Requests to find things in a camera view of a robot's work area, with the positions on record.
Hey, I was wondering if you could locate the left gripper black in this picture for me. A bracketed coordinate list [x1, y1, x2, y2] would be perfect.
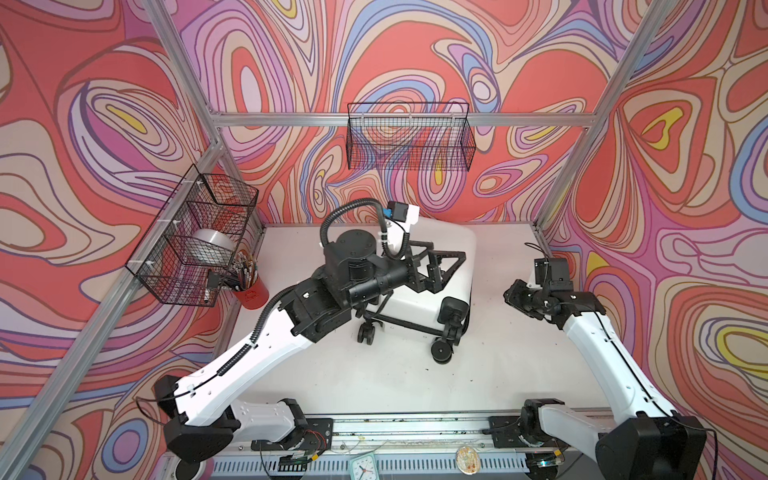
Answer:
[338, 240, 462, 311]

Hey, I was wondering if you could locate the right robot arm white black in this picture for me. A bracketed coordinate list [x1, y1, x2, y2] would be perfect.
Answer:
[504, 280, 708, 479]

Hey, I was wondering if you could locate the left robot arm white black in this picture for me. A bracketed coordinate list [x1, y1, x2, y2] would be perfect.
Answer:
[153, 221, 477, 464]

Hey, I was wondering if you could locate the round food badge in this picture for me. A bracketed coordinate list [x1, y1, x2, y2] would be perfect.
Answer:
[455, 445, 481, 476]

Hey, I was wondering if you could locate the red pen cup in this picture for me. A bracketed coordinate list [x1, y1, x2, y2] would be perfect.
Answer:
[229, 250, 270, 310]

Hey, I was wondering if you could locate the small white clock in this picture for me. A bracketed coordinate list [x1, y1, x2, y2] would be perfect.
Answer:
[348, 453, 380, 480]

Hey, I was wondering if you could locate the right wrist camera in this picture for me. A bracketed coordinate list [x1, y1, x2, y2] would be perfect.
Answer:
[534, 257, 573, 292]

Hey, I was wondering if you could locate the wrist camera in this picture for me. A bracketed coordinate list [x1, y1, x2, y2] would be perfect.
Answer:
[534, 257, 573, 292]
[383, 201, 420, 257]

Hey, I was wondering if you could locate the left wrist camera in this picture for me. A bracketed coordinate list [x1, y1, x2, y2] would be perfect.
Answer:
[383, 201, 420, 257]

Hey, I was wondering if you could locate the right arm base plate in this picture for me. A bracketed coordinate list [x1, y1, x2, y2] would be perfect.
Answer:
[480, 415, 570, 450]

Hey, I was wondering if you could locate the black wire basket on back wall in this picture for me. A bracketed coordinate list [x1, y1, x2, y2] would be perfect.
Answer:
[346, 100, 476, 172]

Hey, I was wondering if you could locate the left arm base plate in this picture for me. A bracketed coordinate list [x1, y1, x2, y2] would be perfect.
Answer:
[251, 417, 334, 452]

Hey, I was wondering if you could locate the black wire basket on left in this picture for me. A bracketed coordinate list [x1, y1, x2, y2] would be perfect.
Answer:
[125, 166, 258, 307]

